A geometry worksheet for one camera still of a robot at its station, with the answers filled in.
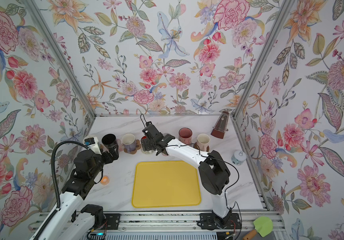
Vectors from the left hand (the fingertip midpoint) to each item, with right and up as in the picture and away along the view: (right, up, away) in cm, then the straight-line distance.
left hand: (113, 147), depth 77 cm
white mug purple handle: (+1, +1, +25) cm, 25 cm away
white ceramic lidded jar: (+71, -8, +14) cm, 72 cm away
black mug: (-10, +3, +19) cm, 21 cm away
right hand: (+17, +3, +11) cm, 20 cm away
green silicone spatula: (+75, -38, -4) cm, 84 cm away
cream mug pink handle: (+50, +2, +20) cm, 54 cm away
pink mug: (+39, +6, +23) cm, 46 cm away
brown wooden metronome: (+63, +12, +24) cm, 69 cm away
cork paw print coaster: (+7, -3, +25) cm, 26 cm away
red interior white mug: (+14, -5, +20) cm, 25 cm away
